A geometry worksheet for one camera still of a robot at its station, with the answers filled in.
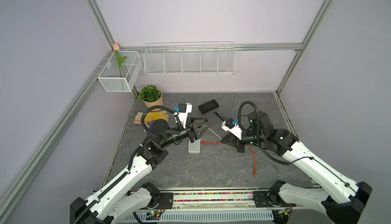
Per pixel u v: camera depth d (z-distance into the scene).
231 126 0.57
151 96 1.02
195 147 0.89
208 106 1.12
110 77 0.78
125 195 0.56
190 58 0.99
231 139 0.60
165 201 0.73
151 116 1.06
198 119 0.61
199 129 0.61
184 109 0.54
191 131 0.53
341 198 0.39
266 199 0.74
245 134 0.60
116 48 0.90
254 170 0.82
